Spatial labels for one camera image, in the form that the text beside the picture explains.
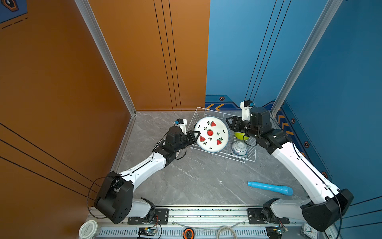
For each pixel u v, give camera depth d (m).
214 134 0.82
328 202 0.38
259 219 0.72
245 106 0.63
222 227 0.70
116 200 0.42
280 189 0.79
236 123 0.62
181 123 0.74
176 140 0.63
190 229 0.68
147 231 0.71
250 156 0.88
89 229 0.65
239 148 0.91
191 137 0.71
